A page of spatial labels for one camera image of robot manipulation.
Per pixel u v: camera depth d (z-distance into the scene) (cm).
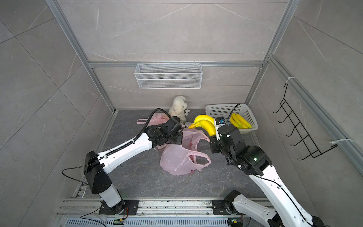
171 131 59
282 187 38
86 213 73
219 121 54
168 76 101
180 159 75
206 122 67
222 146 47
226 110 123
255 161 39
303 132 66
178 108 98
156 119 94
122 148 47
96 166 42
